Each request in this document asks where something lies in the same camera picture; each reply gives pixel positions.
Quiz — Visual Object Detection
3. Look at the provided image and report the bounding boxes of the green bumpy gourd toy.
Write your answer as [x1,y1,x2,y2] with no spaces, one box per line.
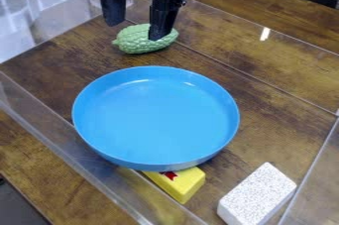
[111,24,179,55]

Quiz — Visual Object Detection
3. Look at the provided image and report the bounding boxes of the clear acrylic enclosure wall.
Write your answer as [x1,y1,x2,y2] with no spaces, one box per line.
[0,0,339,225]

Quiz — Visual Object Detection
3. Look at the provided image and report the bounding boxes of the blue round tray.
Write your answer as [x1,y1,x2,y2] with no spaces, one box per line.
[72,65,242,171]

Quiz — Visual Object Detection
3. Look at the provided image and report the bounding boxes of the white speckled foam block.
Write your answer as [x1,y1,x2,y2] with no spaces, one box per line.
[218,163,297,225]

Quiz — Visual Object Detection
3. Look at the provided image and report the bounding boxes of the yellow butter block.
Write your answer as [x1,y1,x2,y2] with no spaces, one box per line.
[143,167,206,204]

